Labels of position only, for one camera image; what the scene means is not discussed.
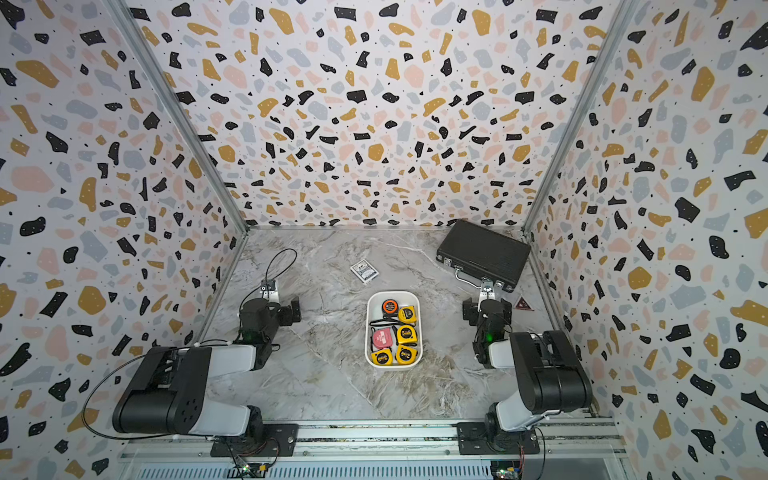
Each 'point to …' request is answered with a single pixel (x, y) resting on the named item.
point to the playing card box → (364, 271)
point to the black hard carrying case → (482, 253)
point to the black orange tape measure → (389, 307)
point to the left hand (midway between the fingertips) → (283, 297)
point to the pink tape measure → (382, 338)
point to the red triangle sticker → (522, 305)
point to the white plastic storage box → (373, 303)
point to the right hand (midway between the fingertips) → (490, 298)
